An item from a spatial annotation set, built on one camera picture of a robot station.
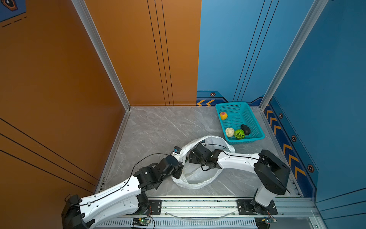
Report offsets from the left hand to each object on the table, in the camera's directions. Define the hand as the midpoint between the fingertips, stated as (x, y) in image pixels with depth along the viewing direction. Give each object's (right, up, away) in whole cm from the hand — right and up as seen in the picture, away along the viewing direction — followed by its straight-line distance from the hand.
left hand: (183, 162), depth 77 cm
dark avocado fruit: (+44, +16, +23) cm, 52 cm away
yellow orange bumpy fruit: (+30, +26, +32) cm, 51 cm away
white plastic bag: (+5, -10, +6) cm, 13 cm away
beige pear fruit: (+31, +14, +20) cm, 40 cm away
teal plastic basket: (+43, +27, +36) cm, 63 cm away
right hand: (+5, -1, +11) cm, 13 cm away
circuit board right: (+43, -27, -7) cm, 51 cm away
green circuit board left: (-22, -28, -6) cm, 36 cm away
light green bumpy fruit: (+38, +13, +19) cm, 44 cm away
